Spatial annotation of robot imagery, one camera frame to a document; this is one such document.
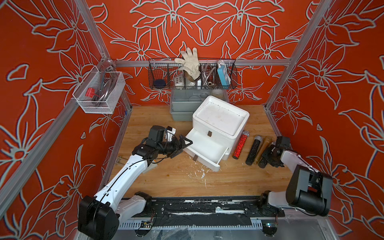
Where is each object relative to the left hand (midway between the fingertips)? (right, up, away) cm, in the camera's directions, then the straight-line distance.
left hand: (188, 145), depth 74 cm
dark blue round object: (-19, +37, +21) cm, 46 cm away
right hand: (+46, -9, +16) cm, 49 cm away
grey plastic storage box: (-3, +25, +21) cm, 32 cm away
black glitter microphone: (+43, -12, +10) cm, 46 cm away
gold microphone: (+51, -2, +21) cm, 55 cm away
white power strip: (-6, +38, +20) cm, 43 cm away
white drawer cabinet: (+16, +10, +5) cm, 19 cm away
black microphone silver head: (+43, -4, +19) cm, 47 cm away
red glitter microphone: (+38, +4, +24) cm, 45 cm away
